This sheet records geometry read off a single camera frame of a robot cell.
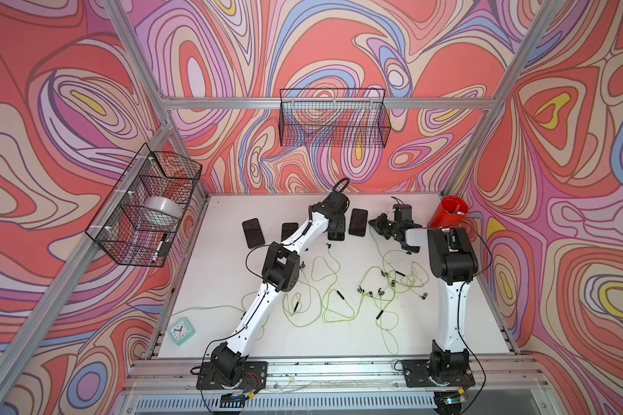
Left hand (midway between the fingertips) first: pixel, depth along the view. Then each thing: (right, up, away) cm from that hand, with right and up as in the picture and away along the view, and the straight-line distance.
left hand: (340, 228), depth 108 cm
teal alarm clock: (-53, -32, -27) cm, 68 cm away
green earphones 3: (-4, -26, -21) cm, 34 cm away
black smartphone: (-37, -2, -2) cm, 37 cm away
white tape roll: (-54, +6, -37) cm, 66 cm away
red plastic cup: (+43, +7, -6) cm, 44 cm away
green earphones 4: (+20, -16, -13) cm, 29 cm away
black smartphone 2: (+7, +2, -3) cm, 8 cm away
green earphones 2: (-19, -25, -21) cm, 38 cm away
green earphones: (-43, -26, -21) cm, 54 cm away
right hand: (+13, +1, +2) cm, 13 cm away
